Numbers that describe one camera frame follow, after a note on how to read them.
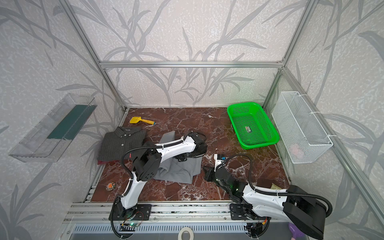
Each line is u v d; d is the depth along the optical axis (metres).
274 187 0.81
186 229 0.69
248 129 1.07
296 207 0.42
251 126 1.09
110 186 0.82
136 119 1.11
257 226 0.71
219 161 0.74
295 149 0.74
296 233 0.67
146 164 0.52
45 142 0.64
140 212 0.73
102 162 0.91
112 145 0.93
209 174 0.71
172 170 0.87
